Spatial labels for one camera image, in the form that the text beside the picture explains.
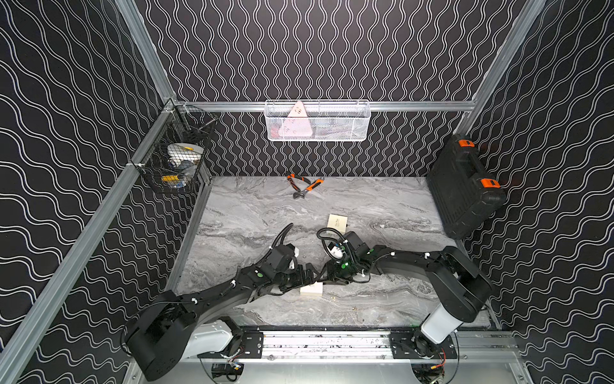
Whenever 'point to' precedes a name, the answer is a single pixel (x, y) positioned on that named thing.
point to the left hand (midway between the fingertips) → (313, 276)
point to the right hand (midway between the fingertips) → (321, 280)
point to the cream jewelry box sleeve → (337, 222)
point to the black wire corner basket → (177, 148)
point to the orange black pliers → (291, 176)
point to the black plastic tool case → (464, 194)
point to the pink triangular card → (297, 122)
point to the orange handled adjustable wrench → (301, 194)
